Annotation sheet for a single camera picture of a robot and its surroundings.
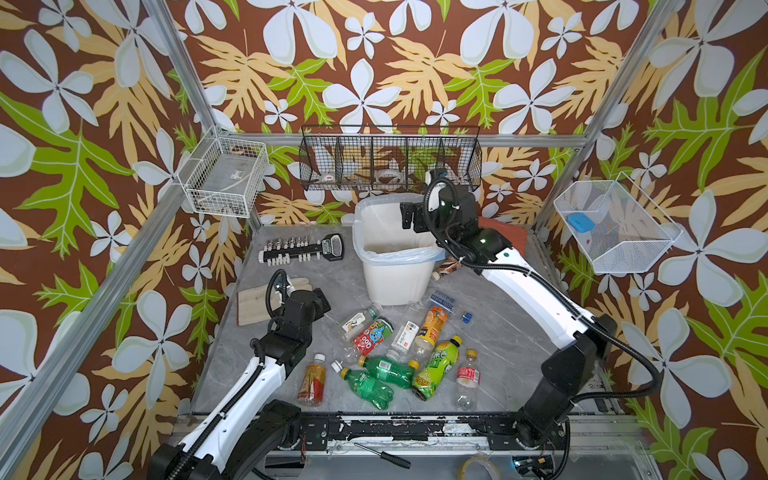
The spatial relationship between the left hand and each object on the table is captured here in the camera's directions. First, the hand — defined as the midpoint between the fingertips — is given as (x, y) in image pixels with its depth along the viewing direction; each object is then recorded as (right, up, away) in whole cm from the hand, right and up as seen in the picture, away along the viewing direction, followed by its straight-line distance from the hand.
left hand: (303, 293), depth 81 cm
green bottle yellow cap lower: (+18, -26, 0) cm, 32 cm away
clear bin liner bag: (+21, +17, +17) cm, 32 cm away
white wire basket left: (-25, +34, +5) cm, 43 cm away
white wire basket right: (+88, +18, 0) cm, 90 cm away
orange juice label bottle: (+35, -13, +4) cm, 38 cm away
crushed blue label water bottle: (+41, -3, +12) cm, 43 cm away
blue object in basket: (+81, +20, +5) cm, 83 cm away
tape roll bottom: (+46, -37, -14) cm, 61 cm away
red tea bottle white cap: (+4, -24, -5) cm, 25 cm away
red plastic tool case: (+74, +19, +34) cm, 84 cm away
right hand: (+30, +24, -7) cm, 40 cm away
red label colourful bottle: (+19, -13, +5) cm, 23 cm away
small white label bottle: (+28, -14, +5) cm, 32 cm away
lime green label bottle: (+36, -21, -3) cm, 42 cm away
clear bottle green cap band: (+12, -11, +5) cm, 18 cm away
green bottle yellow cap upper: (+26, -21, -3) cm, 34 cm away
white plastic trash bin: (+26, +2, +6) cm, 27 cm away
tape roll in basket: (+25, +37, +17) cm, 48 cm away
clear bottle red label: (+46, -25, 0) cm, 52 cm away
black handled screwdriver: (+24, -38, -11) cm, 46 cm away
